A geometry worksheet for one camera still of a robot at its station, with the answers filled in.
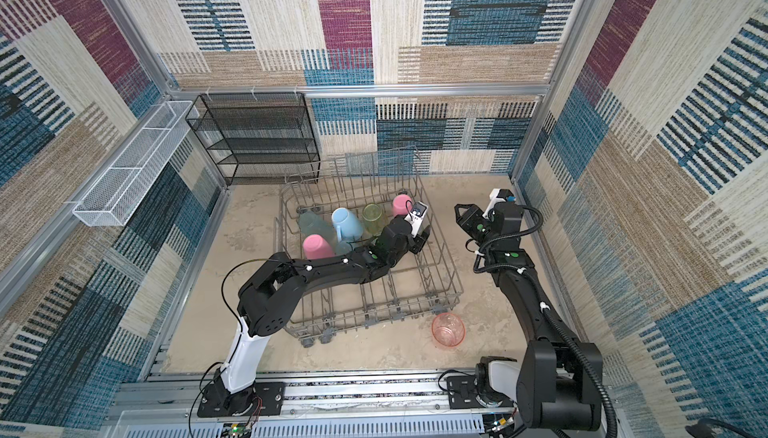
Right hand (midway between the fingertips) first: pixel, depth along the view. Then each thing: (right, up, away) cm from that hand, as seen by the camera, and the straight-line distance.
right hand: (457, 211), depth 83 cm
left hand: (-9, -2, +6) cm, 11 cm away
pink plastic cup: (-15, +2, +11) cm, 18 cm away
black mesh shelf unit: (-66, +26, +27) cm, 76 cm away
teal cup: (-31, -10, +1) cm, 33 cm away
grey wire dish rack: (-35, +3, +25) cm, 43 cm away
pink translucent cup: (-2, -32, 0) cm, 33 cm away
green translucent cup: (-24, -2, +11) cm, 26 cm away
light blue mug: (-31, -4, +9) cm, 33 cm away
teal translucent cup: (-42, -4, +8) cm, 43 cm away
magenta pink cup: (-39, -10, +2) cm, 41 cm away
